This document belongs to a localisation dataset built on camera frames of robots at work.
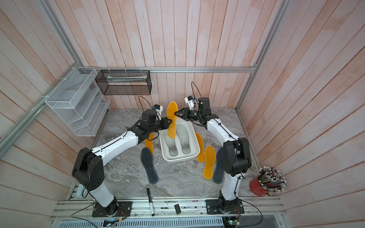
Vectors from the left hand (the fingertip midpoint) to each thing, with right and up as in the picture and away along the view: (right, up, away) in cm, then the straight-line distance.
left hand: (172, 122), depth 84 cm
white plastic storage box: (+5, -23, +8) cm, 25 cm away
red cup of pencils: (+47, -27, -18) cm, 57 cm away
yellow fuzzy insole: (0, +8, 0) cm, 8 cm away
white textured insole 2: (+6, -8, +19) cm, 21 cm away
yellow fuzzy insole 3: (+18, -22, +8) cm, 30 cm away
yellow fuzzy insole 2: (-17, -14, +11) cm, 25 cm away
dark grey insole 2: (+28, -33, 0) cm, 43 cm away
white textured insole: (-2, -14, +15) cm, 21 cm away
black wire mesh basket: (-37, +30, +20) cm, 52 cm away
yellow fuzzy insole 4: (+25, -23, +8) cm, 35 cm away
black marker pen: (-11, -43, -10) cm, 46 cm away
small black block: (+3, -46, -10) cm, 47 cm away
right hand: (+1, +5, 0) cm, 5 cm away
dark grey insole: (-17, -24, +6) cm, 30 cm away
